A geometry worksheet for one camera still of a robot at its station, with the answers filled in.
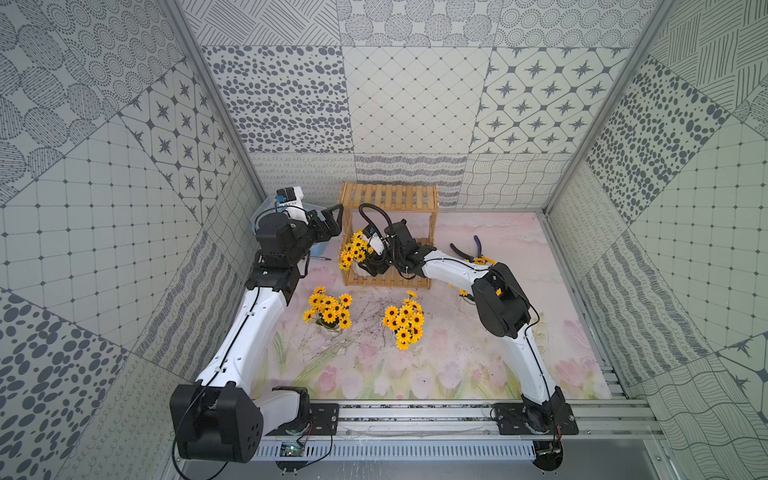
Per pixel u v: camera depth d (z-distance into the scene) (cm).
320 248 105
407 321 73
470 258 103
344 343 88
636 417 77
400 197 86
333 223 67
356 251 86
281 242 56
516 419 72
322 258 106
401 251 78
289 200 63
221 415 39
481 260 109
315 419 73
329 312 76
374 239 86
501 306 58
